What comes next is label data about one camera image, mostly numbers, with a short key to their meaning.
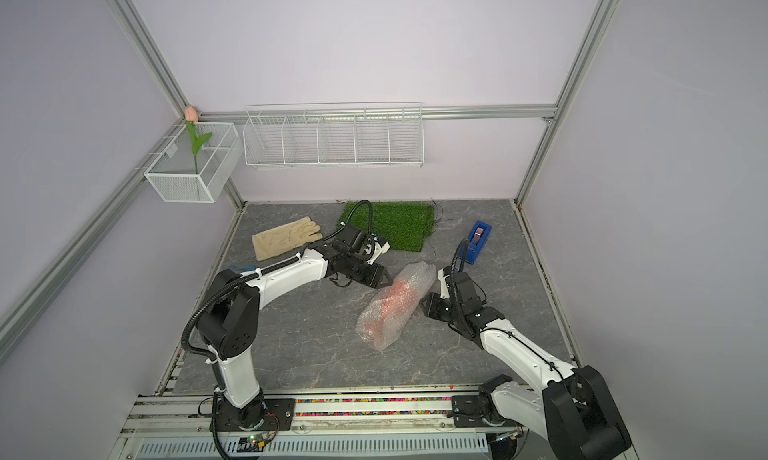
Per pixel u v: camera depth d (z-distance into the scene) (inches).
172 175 31.0
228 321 19.1
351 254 29.7
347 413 29.7
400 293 34.1
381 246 32.7
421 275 35.1
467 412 28.9
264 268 21.5
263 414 28.2
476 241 40.1
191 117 35.0
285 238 42.9
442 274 31.9
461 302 25.7
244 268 40.2
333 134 38.4
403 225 42.9
